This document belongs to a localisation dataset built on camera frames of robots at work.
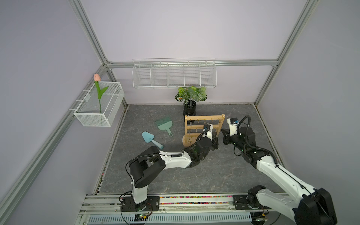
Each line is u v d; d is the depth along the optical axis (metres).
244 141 0.60
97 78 0.79
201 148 0.62
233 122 0.69
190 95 0.94
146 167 0.49
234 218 0.64
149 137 1.00
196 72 1.05
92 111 0.79
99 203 0.76
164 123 1.08
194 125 0.86
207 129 0.71
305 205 0.39
